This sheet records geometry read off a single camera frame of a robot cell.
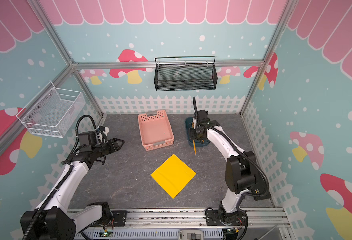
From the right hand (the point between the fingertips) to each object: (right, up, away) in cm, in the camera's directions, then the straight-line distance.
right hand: (191, 135), depth 90 cm
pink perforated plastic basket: (-25, +3, +21) cm, 33 cm away
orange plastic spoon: (+2, -7, -4) cm, 9 cm away
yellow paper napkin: (-11, -24, +1) cm, 27 cm away
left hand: (-39, -5, -8) cm, 40 cm away
